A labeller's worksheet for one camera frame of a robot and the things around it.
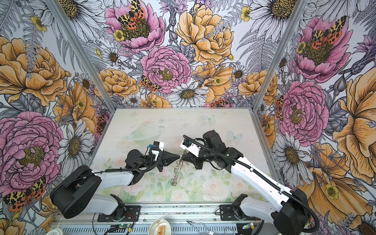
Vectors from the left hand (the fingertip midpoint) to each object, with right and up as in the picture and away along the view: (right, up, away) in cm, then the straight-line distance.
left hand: (180, 159), depth 72 cm
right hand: (+3, -1, -1) cm, 3 cm away
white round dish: (-10, -31, -2) cm, 33 cm away
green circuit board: (-27, -32, -1) cm, 42 cm away
